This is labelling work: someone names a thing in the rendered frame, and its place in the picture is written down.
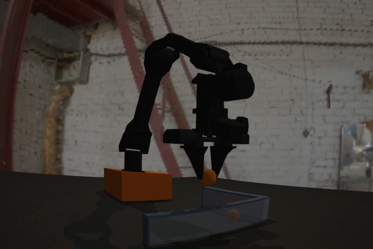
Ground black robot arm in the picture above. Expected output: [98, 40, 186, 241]
[119, 33, 255, 173]

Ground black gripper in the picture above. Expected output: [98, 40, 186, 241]
[163, 102, 250, 180]

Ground orange ball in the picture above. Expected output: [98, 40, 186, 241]
[200, 169, 217, 185]

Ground clear low glass walls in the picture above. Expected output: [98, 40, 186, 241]
[149, 189, 270, 246]

